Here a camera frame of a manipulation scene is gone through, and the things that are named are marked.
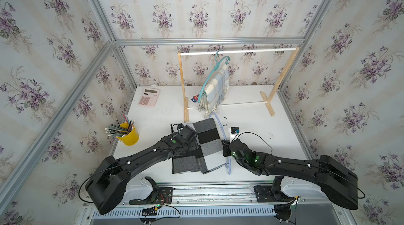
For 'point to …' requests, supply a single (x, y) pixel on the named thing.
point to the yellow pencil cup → (130, 139)
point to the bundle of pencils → (115, 130)
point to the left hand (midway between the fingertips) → (195, 147)
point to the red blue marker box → (195, 98)
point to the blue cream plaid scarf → (216, 92)
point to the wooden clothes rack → (268, 102)
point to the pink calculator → (149, 97)
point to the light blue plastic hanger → (223, 140)
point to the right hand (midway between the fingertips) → (223, 142)
